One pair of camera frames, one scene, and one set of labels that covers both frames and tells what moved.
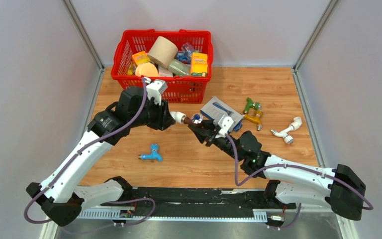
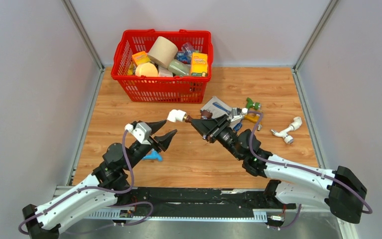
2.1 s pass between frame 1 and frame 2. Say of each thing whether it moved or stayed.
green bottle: stayed
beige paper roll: stayed
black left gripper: moved
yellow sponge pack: stayed
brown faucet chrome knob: moved
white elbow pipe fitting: stayed
